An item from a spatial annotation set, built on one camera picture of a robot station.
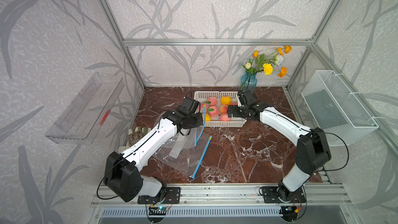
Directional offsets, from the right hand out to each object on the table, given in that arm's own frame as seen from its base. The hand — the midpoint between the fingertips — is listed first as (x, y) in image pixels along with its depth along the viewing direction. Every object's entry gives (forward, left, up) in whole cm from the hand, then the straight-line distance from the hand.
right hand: (233, 110), depth 90 cm
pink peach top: (+14, +12, -7) cm, 20 cm away
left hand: (-10, +19, +4) cm, 21 cm away
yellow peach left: (+1, +15, -10) cm, 18 cm away
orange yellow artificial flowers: (+29, -20, +12) cm, 37 cm away
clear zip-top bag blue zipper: (-20, +29, -14) cm, 38 cm away
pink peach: (+5, +12, -7) cm, 15 cm away
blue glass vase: (+27, -14, -3) cm, 31 cm away
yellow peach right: (+14, +3, -8) cm, 16 cm away
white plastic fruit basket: (+20, +20, -11) cm, 31 cm away
